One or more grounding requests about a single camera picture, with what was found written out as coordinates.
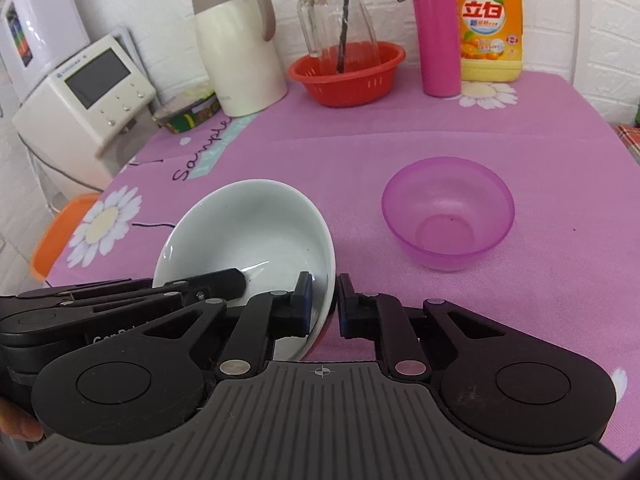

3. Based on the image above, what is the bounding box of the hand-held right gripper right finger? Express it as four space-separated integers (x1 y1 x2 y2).
336 274 506 378

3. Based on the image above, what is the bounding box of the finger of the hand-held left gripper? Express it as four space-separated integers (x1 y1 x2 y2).
19 268 247 310

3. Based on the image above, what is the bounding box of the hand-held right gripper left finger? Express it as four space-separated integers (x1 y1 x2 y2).
135 271 316 380

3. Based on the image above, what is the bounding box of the red bowl white inside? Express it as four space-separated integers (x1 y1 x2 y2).
152 178 336 362

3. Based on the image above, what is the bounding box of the person's left hand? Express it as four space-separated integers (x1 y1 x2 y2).
0 400 45 442

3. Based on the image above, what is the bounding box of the orange plastic basin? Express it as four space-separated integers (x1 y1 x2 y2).
30 192 103 282

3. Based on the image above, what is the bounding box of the purple plastic bowl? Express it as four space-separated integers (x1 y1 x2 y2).
381 156 516 273

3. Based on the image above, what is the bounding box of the green patterned bowl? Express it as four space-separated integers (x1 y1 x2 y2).
151 87 223 135

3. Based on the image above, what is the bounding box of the purple floral tablecloth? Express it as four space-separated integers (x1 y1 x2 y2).
30 67 640 463

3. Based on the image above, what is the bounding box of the white water dispenser with screen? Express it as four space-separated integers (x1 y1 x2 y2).
11 34 158 188

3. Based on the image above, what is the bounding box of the red plastic colander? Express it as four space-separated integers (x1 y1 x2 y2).
287 41 407 109

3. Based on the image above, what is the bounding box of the cream thermal jug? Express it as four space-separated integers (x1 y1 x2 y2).
190 0 289 117

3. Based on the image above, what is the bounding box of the black stirring stick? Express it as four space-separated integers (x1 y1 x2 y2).
336 0 357 75

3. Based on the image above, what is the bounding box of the glass pitcher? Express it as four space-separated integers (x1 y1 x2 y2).
296 0 381 73

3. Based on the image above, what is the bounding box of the pink thermos bottle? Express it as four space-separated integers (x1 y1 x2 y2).
395 0 463 98

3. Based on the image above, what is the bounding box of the yellow detergent bottle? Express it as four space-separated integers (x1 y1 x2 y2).
432 0 524 83

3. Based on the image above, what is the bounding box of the red checked cloth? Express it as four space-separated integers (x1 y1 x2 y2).
614 122 640 166

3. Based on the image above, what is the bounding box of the white wall water purifier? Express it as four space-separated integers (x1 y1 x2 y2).
0 0 91 106

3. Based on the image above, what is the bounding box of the white curved wall pipe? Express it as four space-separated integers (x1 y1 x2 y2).
570 0 587 83

